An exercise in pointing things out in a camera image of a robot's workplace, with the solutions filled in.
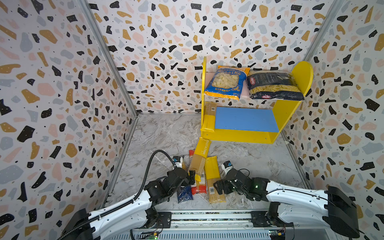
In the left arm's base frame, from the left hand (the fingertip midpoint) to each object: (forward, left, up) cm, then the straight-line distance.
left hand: (189, 170), depth 79 cm
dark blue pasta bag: (-9, +3, -9) cm, 13 cm away
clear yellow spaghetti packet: (+1, -13, -10) cm, 17 cm away
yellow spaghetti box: (+15, -6, -8) cm, 18 cm away
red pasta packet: (-7, -5, -9) cm, 12 cm away
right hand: (-5, -15, -3) cm, 16 cm away
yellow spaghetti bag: (+36, -12, +5) cm, 38 cm away
